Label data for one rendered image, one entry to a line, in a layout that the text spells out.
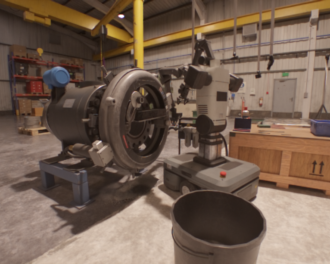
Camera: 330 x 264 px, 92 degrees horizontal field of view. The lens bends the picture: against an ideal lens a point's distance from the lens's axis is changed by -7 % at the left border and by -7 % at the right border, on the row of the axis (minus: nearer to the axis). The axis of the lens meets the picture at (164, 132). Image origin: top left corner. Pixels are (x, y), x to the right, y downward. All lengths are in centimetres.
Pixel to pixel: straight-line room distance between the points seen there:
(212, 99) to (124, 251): 106
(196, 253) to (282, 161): 135
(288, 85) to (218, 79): 1041
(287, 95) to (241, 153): 996
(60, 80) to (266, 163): 192
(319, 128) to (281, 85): 983
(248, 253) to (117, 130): 83
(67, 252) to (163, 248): 48
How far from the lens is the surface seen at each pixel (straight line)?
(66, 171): 145
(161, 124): 136
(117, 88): 109
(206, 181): 119
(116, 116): 104
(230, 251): 55
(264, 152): 177
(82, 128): 138
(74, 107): 146
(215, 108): 129
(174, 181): 146
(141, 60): 514
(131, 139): 135
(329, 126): 190
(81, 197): 143
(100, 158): 103
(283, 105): 1160
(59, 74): 168
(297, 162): 182
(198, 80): 116
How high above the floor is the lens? 73
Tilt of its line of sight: 9 degrees down
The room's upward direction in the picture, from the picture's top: straight up
